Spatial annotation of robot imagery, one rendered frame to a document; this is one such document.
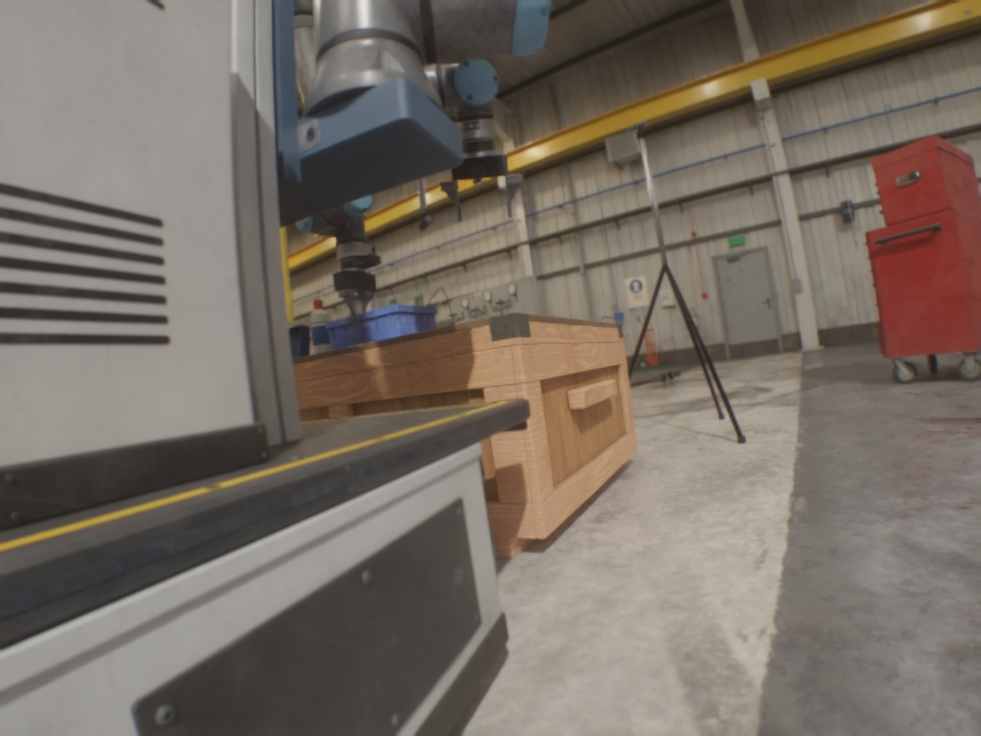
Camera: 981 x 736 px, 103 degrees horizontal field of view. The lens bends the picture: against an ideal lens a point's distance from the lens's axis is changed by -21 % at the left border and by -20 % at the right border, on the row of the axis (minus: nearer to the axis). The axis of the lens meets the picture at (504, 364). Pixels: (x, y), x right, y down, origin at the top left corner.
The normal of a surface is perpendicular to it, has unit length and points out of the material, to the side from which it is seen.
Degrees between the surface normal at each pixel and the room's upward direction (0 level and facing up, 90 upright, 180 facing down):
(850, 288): 90
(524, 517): 90
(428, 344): 90
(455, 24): 145
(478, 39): 165
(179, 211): 90
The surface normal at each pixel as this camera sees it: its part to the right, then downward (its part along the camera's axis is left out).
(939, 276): -0.89, 0.11
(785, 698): -0.14, -0.99
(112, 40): 0.93, -0.13
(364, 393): -0.47, 0.05
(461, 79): 0.21, 0.37
